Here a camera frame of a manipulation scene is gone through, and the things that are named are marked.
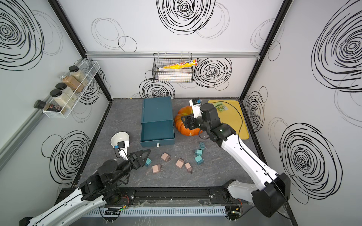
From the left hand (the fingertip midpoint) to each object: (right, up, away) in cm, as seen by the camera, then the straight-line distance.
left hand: (147, 152), depth 69 cm
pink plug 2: (+3, -13, +11) cm, 17 cm away
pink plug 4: (+21, -12, +11) cm, 27 cm away
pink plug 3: (+16, -11, +14) cm, 24 cm away
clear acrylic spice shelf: (-45, +50, +25) cm, 71 cm away
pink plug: (+7, -8, +17) cm, 20 cm away
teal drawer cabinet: (+2, +13, +18) cm, 22 cm away
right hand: (+19, +18, +4) cm, 27 cm away
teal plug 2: (+28, -5, +16) cm, 32 cm away
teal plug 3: (+28, -9, +16) cm, 33 cm away
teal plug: (+30, -1, +19) cm, 36 cm away
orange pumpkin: (+20, +21, +29) cm, 40 cm away
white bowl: (-25, +3, +24) cm, 35 cm away
